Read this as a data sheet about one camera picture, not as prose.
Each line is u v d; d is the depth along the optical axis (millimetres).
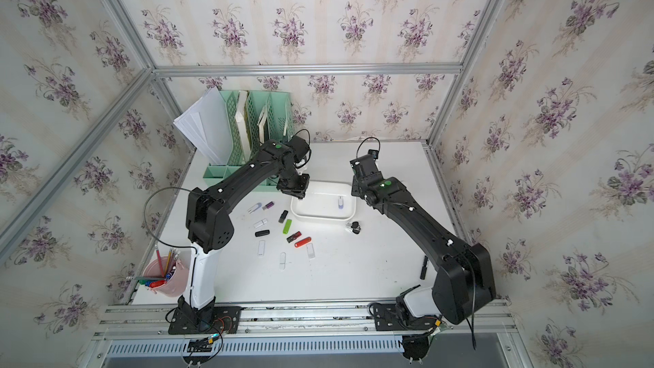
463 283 404
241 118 930
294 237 904
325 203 974
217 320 721
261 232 910
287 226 928
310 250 872
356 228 905
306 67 956
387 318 732
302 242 886
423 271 822
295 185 782
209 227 535
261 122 983
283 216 956
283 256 860
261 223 930
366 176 614
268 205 981
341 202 988
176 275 711
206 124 974
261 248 882
